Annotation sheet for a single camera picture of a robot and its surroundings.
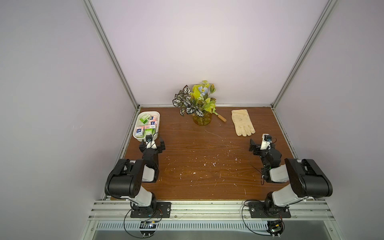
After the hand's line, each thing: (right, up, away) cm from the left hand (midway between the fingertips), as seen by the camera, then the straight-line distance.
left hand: (154, 137), depth 89 cm
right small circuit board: (+64, -41, -19) cm, 78 cm away
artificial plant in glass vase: (+26, +22, +4) cm, 34 cm away
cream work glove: (+61, +8, +20) cm, 65 cm away
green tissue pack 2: (-6, +3, +9) cm, 11 cm away
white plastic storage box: (-16, +9, +15) cm, 24 cm away
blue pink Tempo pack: (-13, +2, +11) cm, 17 cm away
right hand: (+65, 0, 0) cm, 65 cm away
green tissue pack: (-12, +11, +17) cm, 24 cm away
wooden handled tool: (+45, +12, +21) cm, 51 cm away
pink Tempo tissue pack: (-6, +7, +17) cm, 20 cm away
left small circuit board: (+2, -41, -18) cm, 45 cm away
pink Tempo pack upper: (-7, +6, +11) cm, 14 cm away
